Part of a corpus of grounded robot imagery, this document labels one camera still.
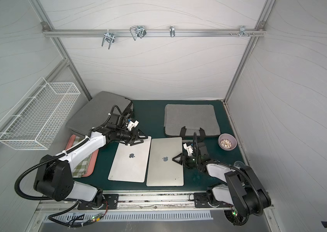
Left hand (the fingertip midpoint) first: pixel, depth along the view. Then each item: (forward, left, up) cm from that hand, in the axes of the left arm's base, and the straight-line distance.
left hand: (145, 140), depth 78 cm
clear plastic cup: (-7, -55, -15) cm, 57 cm away
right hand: (-5, -17, -14) cm, 23 cm away
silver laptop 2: (-11, -9, -18) cm, 23 cm away
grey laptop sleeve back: (+25, -35, -14) cm, 45 cm away
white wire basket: (+1, +52, +15) cm, 54 cm away
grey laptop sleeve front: (+25, +40, -7) cm, 48 cm away
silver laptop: (-6, +11, -17) cm, 21 cm away
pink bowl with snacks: (+7, -51, -14) cm, 54 cm away
